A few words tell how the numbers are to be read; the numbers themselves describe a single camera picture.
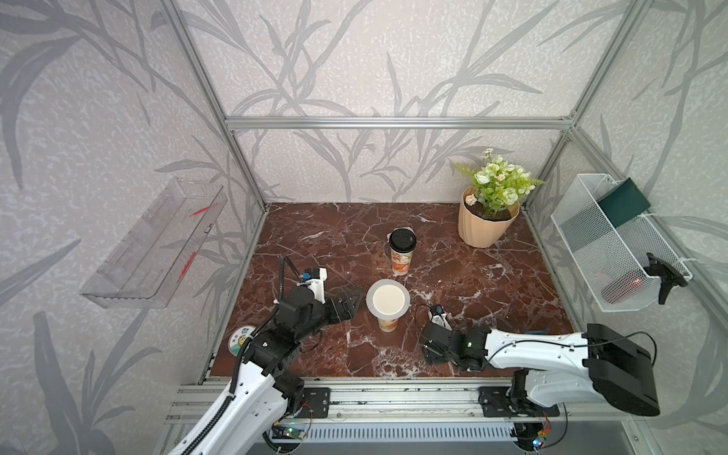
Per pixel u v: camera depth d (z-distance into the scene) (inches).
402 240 34.2
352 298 26.2
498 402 29.1
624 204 28.4
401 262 35.9
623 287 24.9
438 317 29.6
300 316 21.7
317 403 29.0
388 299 29.7
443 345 24.7
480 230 38.1
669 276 21.5
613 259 31.0
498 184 33.0
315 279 26.7
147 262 26.4
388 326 32.7
